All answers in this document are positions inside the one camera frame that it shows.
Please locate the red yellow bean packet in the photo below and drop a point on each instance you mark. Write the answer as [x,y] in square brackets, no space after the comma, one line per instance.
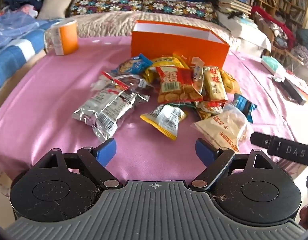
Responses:
[179,85]

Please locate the red clear date packet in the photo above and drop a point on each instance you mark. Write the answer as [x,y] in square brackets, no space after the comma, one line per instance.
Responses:
[129,82]

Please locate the blue plaid blanket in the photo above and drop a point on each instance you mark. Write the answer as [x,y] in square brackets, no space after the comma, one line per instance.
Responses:
[11,52]

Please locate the beige pillow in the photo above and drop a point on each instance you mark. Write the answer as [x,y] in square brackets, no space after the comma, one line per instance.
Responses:
[56,5]

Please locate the yellow rice cracker packet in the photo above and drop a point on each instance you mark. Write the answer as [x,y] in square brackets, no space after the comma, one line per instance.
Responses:
[215,85]

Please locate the red cloth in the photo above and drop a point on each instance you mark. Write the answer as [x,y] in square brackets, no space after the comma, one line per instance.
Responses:
[281,27]

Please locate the stack of books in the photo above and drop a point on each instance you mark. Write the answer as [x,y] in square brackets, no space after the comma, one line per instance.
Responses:
[234,3]

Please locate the green snack packet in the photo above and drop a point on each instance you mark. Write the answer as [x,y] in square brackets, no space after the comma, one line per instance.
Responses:
[181,105]

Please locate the cream nut packet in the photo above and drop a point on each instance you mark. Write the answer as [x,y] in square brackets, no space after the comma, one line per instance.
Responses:
[224,127]

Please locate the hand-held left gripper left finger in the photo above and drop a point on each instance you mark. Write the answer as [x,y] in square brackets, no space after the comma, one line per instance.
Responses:
[109,148]

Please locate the red white cracker packet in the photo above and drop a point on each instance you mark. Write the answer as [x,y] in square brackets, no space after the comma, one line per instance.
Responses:
[210,106]

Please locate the dark blue cookie packet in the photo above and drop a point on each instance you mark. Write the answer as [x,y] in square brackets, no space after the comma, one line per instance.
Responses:
[245,105]

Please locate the orange cardboard box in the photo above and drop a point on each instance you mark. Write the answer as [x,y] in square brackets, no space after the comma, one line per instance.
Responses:
[169,45]

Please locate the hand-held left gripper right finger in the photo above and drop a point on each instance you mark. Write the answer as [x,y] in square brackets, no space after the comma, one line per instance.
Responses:
[202,150]

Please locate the silver snack packet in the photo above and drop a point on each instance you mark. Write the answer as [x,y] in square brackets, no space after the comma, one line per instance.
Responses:
[114,116]
[94,107]

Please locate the small yellow silver packet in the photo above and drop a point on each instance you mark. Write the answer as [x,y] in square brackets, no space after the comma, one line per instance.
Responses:
[166,120]

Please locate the person's right hand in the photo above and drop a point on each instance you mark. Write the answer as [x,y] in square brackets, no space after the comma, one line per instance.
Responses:
[306,215]

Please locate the orange label mug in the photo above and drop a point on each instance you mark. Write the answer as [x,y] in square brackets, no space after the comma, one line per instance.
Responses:
[67,37]

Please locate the black box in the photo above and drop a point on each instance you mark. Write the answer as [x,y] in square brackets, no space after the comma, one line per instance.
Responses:
[293,92]

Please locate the pink tablecloth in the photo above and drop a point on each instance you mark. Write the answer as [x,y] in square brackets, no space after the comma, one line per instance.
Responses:
[56,92]

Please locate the wicker chair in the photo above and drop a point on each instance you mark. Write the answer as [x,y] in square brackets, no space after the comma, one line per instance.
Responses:
[287,55]

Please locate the yellow crinkled snack packet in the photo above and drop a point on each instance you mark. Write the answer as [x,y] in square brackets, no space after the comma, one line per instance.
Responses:
[164,61]

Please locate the white blue slim packet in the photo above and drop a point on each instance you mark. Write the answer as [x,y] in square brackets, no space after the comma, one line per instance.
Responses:
[197,75]

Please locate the clear yellow cake packet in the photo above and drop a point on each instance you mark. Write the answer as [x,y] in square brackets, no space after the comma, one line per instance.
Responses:
[231,82]

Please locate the white cloth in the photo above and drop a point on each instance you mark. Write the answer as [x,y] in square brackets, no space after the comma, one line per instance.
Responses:
[246,32]

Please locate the teal tissue pack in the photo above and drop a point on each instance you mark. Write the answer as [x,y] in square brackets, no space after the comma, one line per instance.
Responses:
[272,65]

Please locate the red white booklet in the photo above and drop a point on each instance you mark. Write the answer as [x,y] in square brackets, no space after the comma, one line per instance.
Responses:
[297,78]

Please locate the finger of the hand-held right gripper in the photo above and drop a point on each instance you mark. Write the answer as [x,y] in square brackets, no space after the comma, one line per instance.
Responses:
[283,150]

